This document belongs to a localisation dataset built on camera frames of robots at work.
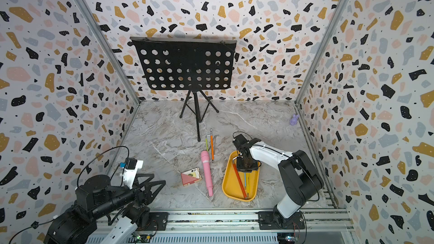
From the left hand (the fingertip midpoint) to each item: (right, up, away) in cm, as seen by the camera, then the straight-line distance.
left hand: (160, 179), depth 61 cm
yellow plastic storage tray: (+26, -11, +23) cm, 36 cm away
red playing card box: (+5, -8, +25) cm, 27 cm away
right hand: (+32, -6, +28) cm, 43 cm away
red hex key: (+29, -7, +27) cm, 41 cm away
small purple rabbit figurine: (+66, +20, +47) cm, 84 cm away
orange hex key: (+15, +5, +37) cm, 40 cm away
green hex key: (+12, +7, +40) cm, 42 cm away
